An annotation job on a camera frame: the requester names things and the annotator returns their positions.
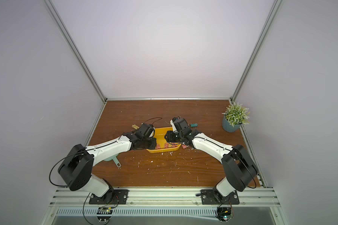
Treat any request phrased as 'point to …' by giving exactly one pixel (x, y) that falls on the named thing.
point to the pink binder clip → (184, 146)
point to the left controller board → (104, 213)
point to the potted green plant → (235, 116)
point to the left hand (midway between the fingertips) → (158, 143)
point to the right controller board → (224, 214)
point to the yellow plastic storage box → (162, 144)
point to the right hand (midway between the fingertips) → (167, 134)
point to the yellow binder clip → (135, 127)
